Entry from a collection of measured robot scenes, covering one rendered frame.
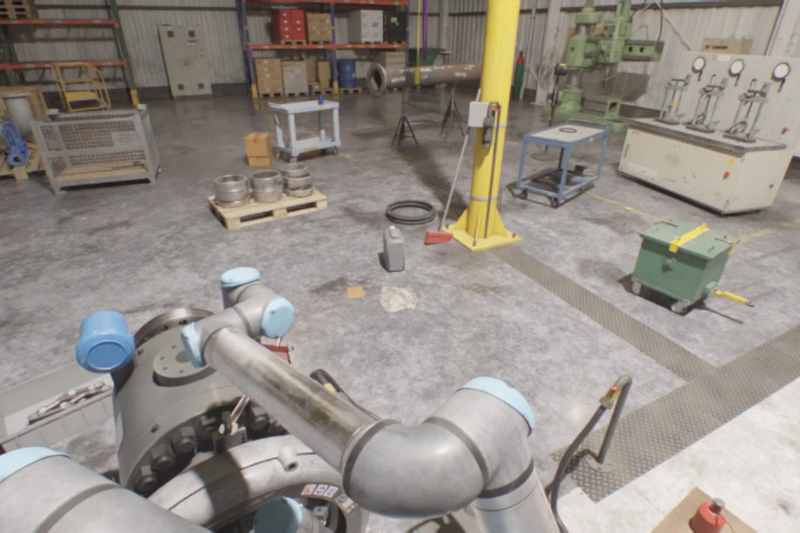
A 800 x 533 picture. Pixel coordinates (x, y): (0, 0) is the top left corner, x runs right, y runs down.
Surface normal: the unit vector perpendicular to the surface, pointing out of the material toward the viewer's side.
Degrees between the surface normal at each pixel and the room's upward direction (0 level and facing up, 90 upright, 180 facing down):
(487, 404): 13
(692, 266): 90
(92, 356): 90
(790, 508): 0
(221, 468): 2
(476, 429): 23
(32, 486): 5
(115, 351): 90
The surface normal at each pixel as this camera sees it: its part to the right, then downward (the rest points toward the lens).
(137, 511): 0.50, -0.86
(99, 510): 0.34, -0.89
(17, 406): 0.70, 0.34
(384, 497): -0.28, 0.22
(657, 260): -0.80, 0.27
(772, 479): 0.01, -0.88
